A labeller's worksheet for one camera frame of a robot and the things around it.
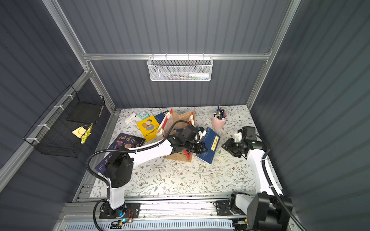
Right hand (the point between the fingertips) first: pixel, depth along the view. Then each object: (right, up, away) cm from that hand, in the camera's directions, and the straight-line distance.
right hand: (227, 147), depth 81 cm
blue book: (-45, +18, +36) cm, 61 cm away
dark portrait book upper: (-68, 0, +18) cm, 71 cm away
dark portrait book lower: (-75, -14, +6) cm, 77 cm away
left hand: (-10, -3, -2) cm, 10 cm away
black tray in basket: (-81, +20, 0) cm, 83 cm away
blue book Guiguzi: (-8, +4, +3) cm, 10 cm away
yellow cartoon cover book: (-52, +10, +27) cm, 59 cm away
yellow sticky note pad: (-78, +9, -7) cm, 79 cm away
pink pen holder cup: (-1, +17, +18) cm, 25 cm away
